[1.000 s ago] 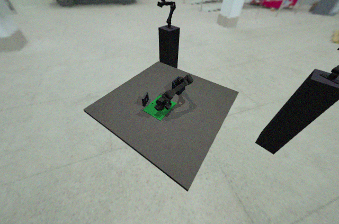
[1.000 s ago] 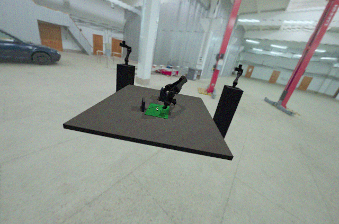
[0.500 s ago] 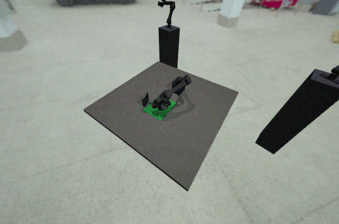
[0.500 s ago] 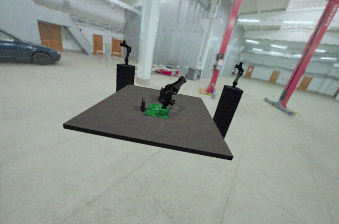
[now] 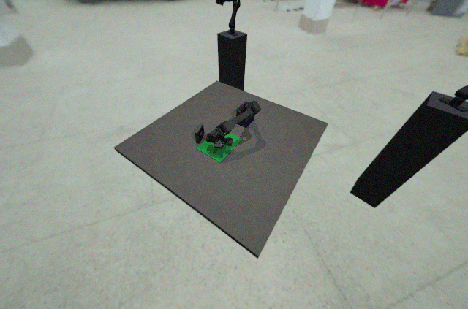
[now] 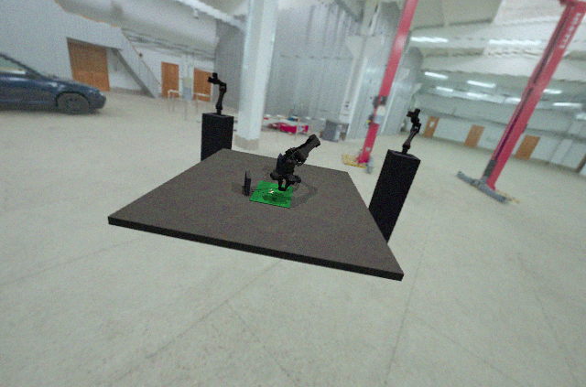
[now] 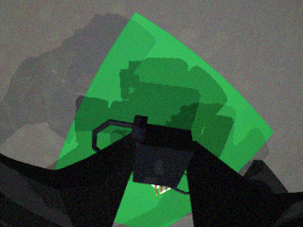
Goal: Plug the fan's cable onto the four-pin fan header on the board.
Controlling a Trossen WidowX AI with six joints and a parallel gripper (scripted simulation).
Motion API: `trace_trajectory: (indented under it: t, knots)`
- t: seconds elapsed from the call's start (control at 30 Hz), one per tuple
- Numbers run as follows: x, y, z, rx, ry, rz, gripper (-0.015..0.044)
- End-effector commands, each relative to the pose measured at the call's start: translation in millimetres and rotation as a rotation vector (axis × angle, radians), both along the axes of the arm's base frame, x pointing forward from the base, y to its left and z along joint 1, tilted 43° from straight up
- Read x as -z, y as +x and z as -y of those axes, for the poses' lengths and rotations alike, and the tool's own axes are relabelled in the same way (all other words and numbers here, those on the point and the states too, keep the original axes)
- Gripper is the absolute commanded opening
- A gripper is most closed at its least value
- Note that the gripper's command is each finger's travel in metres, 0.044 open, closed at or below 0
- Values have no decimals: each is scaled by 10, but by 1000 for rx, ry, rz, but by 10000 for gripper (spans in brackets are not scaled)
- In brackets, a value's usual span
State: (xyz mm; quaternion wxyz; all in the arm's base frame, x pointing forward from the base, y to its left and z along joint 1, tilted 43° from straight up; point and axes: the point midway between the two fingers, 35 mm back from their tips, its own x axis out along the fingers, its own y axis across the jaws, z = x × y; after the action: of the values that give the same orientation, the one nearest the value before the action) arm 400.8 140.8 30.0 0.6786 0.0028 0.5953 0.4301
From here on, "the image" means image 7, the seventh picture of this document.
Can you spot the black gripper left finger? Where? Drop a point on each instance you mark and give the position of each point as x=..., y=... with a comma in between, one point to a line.
x=85, y=194

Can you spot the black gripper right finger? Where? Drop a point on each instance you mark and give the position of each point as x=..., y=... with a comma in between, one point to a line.
x=221, y=197

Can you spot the green circuit board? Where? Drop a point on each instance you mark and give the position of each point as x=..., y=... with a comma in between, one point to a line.
x=147, y=72

